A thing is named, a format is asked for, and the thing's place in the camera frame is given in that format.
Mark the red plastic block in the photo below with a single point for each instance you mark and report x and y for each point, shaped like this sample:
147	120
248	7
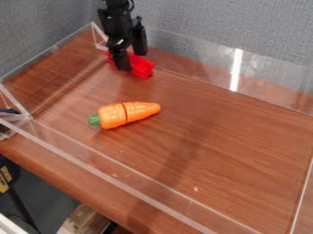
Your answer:
142	66

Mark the wooden block under table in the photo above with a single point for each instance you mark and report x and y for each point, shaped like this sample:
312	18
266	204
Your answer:
84	221

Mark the orange toy carrot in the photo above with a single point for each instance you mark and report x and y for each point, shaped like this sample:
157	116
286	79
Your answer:
118	114

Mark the blue yellow clamp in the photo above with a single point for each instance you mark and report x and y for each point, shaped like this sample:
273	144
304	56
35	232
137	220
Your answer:
9	170

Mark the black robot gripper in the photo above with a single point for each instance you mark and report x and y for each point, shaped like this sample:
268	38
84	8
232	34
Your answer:
114	13

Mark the clear acrylic tray enclosure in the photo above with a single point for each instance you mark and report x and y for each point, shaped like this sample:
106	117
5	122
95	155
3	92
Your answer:
219	164

